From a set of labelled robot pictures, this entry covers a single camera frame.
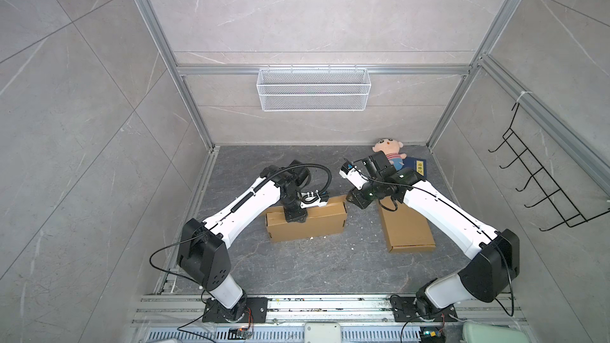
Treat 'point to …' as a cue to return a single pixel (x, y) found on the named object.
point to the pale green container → (483, 333)
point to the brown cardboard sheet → (319, 220)
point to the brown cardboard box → (405, 229)
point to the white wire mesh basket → (337, 90)
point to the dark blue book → (418, 165)
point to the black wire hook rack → (570, 213)
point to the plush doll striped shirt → (391, 148)
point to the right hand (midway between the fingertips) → (351, 193)
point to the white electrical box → (322, 333)
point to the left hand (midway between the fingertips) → (300, 208)
